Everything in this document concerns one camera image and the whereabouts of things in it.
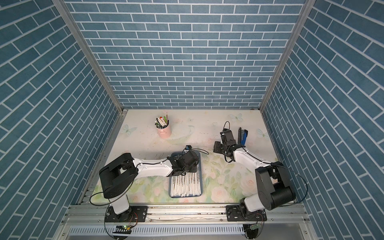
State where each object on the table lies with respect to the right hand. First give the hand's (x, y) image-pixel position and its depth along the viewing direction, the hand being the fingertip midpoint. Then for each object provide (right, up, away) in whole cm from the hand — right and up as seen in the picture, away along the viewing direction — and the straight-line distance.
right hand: (219, 146), depth 93 cm
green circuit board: (-50, -37, -21) cm, 66 cm away
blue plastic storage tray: (-29, -5, 0) cm, 29 cm away
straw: (-27, -20, -11) cm, 35 cm away
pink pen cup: (-35, +8, +5) cm, 37 cm away
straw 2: (-25, -20, -11) cm, 34 cm away
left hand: (-13, -12, -4) cm, 18 cm away
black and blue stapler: (+18, +6, +9) cm, 21 cm away
